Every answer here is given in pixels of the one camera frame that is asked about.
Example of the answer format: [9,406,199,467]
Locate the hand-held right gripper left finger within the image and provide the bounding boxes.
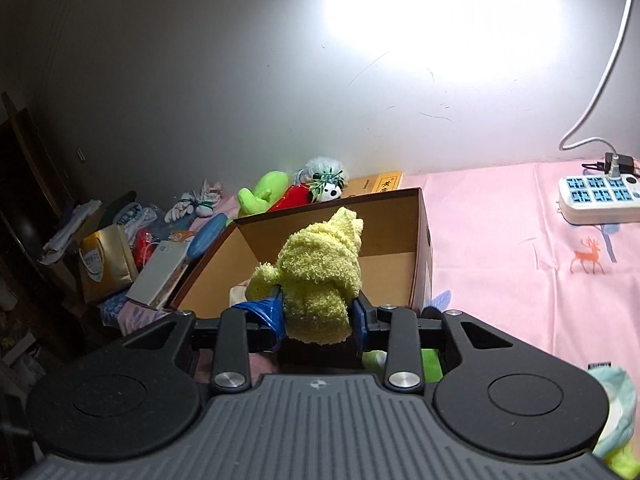
[122,296,288,393]

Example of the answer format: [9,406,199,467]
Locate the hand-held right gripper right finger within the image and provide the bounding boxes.
[352,296,515,391]

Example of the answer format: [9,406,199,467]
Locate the yellow terry towel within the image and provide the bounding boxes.
[250,206,365,346]

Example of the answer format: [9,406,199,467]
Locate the brown cardboard box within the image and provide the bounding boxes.
[169,187,435,318]

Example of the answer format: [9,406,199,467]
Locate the mint green cloth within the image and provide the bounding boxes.
[585,366,640,458]

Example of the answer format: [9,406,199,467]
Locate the blue oval object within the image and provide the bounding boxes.
[189,213,228,261]

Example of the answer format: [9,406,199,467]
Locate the white book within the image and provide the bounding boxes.
[126,241,193,311]

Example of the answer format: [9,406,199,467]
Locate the bright green plush toy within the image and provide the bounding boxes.
[236,170,292,218]

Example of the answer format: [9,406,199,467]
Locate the white gloves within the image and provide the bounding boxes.
[165,180,224,223]

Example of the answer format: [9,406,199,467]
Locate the red packet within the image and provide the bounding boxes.
[132,228,161,266]

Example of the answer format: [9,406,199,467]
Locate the yellow cardboard box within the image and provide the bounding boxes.
[345,170,405,198]

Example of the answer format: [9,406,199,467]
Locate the white-haired doll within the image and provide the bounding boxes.
[267,156,351,211]

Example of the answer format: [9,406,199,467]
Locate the blue patterned cloth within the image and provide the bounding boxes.
[99,292,171,328]

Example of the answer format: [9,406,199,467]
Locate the pink printed bedsheet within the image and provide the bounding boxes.
[200,160,640,461]

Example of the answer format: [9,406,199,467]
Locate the blue and white packet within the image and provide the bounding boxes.
[114,203,158,241]

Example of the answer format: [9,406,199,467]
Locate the yellow tissue pack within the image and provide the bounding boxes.
[79,224,139,306]

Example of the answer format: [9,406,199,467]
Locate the black flat object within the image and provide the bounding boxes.
[102,191,137,221]

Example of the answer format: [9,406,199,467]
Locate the white paper pile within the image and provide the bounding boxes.
[40,200,106,266]

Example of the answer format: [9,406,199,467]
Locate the white power strip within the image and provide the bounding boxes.
[558,174,640,226]

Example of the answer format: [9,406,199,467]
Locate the dark wooden cabinet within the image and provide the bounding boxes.
[0,90,66,311]

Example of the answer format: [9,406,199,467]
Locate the neon yellow yarn bundle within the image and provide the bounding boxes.
[602,440,640,480]

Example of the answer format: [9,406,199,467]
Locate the black charger plug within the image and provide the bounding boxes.
[604,152,640,177]

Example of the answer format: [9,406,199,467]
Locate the white power cable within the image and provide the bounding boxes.
[559,0,640,181]

